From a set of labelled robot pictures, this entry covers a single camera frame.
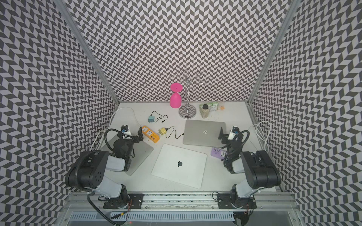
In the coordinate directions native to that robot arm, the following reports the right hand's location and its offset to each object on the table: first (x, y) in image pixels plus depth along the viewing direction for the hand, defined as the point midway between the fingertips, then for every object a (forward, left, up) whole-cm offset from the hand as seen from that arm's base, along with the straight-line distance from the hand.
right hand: (229, 129), depth 89 cm
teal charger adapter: (+17, +54, -9) cm, 58 cm away
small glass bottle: (+18, +14, -3) cm, 23 cm away
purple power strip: (-12, +7, -8) cm, 16 cm away
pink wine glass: (+15, +34, +13) cm, 39 cm away
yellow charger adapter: (+5, +44, -8) cm, 45 cm away
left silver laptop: (-11, +55, -6) cm, 57 cm away
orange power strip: (+2, +53, -7) cm, 53 cm away
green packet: (+24, +7, -5) cm, 26 cm away
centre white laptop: (-19, +31, -10) cm, 37 cm away
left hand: (+2, +61, +1) cm, 61 cm away
